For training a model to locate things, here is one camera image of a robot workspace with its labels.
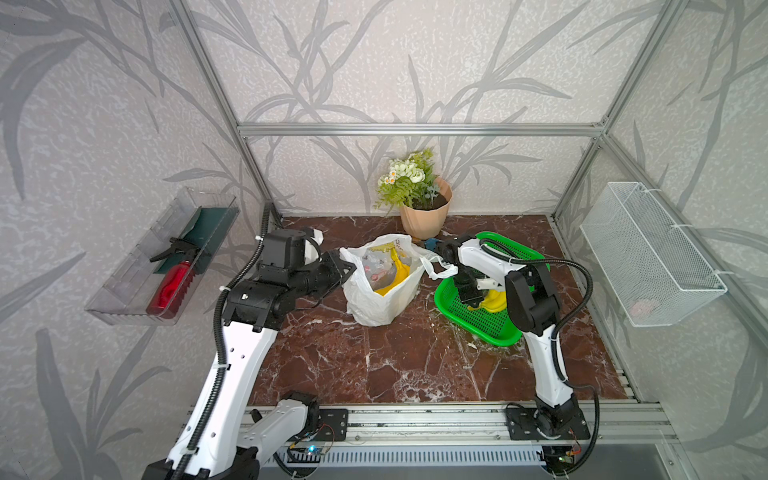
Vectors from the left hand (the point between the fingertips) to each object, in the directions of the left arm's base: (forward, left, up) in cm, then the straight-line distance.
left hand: (359, 267), depth 65 cm
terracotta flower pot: (+35, -17, -23) cm, 45 cm away
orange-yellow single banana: (+16, -10, -24) cm, 31 cm away
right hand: (+9, -30, -31) cm, 44 cm away
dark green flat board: (+12, +41, -3) cm, 43 cm away
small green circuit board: (-31, +11, -33) cm, 46 cm away
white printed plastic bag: (+16, +2, -24) cm, 29 cm away
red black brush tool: (-7, +36, +2) cm, 37 cm away
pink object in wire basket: (-4, -67, -11) cm, 68 cm away
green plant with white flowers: (+35, -12, -5) cm, 37 cm away
